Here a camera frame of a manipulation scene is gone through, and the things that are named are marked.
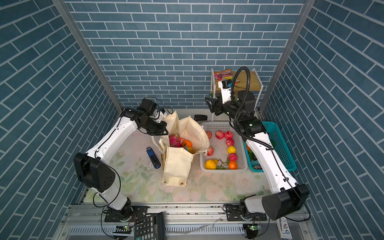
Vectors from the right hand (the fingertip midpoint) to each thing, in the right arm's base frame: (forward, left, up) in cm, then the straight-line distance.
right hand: (209, 94), depth 67 cm
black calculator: (-48, +24, -40) cm, 67 cm away
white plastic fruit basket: (-5, -13, -44) cm, 46 cm away
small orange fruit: (-15, -15, -38) cm, 44 cm away
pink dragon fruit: (-7, +19, -30) cm, 36 cm away
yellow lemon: (-16, -3, -37) cm, 41 cm away
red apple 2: (+6, -14, -38) cm, 41 cm away
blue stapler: (-13, +33, -41) cm, 54 cm away
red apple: (+5, -8, -38) cm, 39 cm away
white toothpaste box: (-43, -38, -43) cm, 72 cm away
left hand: (-7, +21, -22) cm, 31 cm away
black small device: (+24, +8, -42) cm, 49 cm away
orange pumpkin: (-5, +12, -35) cm, 37 cm away
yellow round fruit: (-4, -16, -40) cm, 43 cm away
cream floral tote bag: (-23, +14, -26) cm, 38 cm away
